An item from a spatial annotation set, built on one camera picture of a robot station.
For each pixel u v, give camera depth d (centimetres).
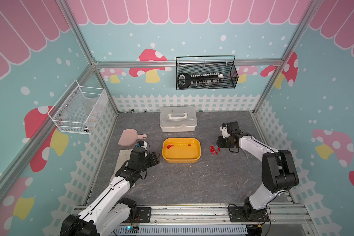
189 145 100
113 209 60
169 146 100
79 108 81
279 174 47
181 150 98
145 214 74
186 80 90
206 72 92
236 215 74
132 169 62
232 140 70
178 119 100
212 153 97
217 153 97
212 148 100
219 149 99
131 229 73
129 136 106
